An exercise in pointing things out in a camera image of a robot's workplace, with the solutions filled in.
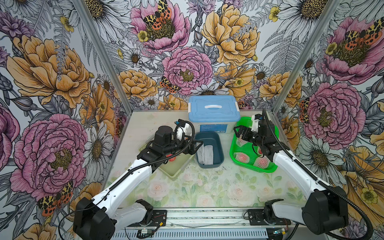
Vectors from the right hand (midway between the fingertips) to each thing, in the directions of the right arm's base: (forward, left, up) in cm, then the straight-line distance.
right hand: (238, 133), depth 84 cm
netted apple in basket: (-8, -3, -13) cm, 16 cm away
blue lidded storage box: (+18, +12, -2) cm, 21 cm away
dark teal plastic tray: (+9, +14, -16) cm, 23 cm away
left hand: (-9, +24, +5) cm, 26 cm away
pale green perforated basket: (-13, +37, -15) cm, 42 cm away
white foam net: (-4, +21, -13) cm, 25 cm away
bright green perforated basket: (-7, -7, -13) cm, 17 cm away
